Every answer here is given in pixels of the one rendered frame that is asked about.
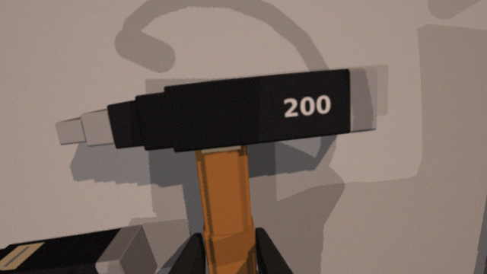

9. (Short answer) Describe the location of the black hammer with wooden handle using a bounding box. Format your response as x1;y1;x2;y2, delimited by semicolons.
0;225;158;274

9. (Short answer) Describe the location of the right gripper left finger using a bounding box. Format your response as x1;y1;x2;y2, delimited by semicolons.
168;233;205;274

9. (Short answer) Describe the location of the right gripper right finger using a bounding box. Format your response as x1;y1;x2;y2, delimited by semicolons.
255;228;294;274

